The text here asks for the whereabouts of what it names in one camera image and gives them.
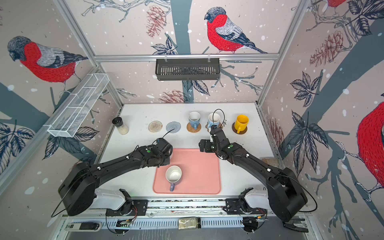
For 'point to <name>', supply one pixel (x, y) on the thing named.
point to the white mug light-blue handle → (216, 120)
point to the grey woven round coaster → (174, 125)
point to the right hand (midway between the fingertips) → (205, 143)
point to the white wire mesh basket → (73, 116)
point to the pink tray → (200, 170)
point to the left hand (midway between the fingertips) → (169, 157)
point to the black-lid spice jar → (118, 122)
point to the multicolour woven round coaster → (155, 126)
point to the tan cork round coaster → (191, 129)
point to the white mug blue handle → (194, 118)
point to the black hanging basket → (196, 69)
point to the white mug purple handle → (173, 174)
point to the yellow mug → (241, 123)
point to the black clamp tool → (296, 224)
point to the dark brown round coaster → (240, 132)
